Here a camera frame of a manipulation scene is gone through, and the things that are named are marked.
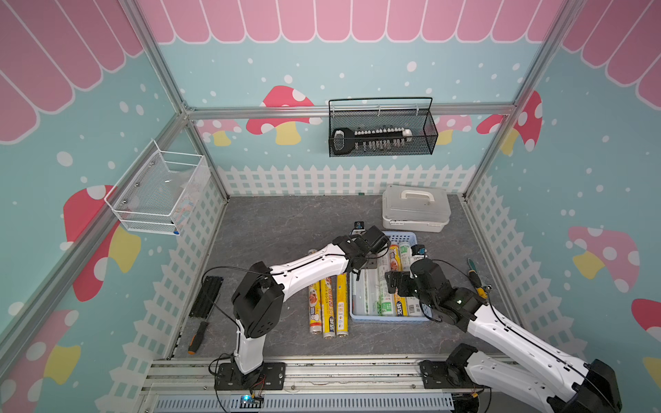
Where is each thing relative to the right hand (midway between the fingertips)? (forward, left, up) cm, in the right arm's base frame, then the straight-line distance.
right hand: (397, 274), depth 80 cm
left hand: (+6, +9, -2) cm, 11 cm away
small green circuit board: (-31, +44, -16) cm, 56 cm away
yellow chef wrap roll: (-6, +22, -10) cm, 25 cm away
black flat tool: (-1, +65, -13) cm, 66 cm away
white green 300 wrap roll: (-1, +7, -10) cm, 12 cm away
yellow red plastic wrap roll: (+10, -3, -10) cm, 14 cm away
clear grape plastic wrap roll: (-4, +3, -10) cm, 11 cm away
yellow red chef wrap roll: (-5, +18, -10) cm, 21 cm away
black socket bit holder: (+41, +16, +22) cm, 49 cm away
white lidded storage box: (+32, -13, -5) cm, 35 cm away
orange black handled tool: (-15, +63, -12) cm, 66 cm away
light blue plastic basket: (+20, -3, -8) cm, 22 cm away
